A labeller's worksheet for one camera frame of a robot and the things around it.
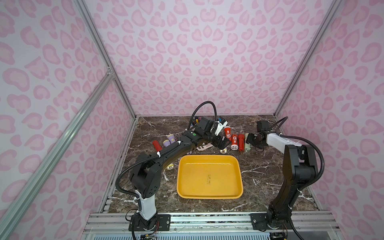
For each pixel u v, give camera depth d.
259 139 0.76
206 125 0.64
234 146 0.98
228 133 1.06
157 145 1.01
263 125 0.80
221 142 0.73
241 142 1.01
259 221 0.73
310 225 0.73
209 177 0.88
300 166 0.51
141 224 0.62
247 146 0.98
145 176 0.46
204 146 0.98
